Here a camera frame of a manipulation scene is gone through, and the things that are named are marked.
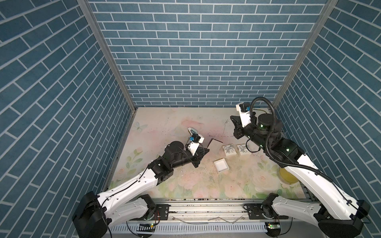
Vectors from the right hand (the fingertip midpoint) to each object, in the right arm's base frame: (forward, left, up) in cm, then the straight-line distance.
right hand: (234, 117), depth 65 cm
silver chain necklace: (+17, +4, -39) cm, 43 cm away
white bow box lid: (+4, -12, -35) cm, 37 cm away
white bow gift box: (+5, -4, -36) cm, 36 cm away
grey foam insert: (-8, +7, -12) cm, 16 cm away
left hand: (-10, +9, -14) cm, 20 cm away
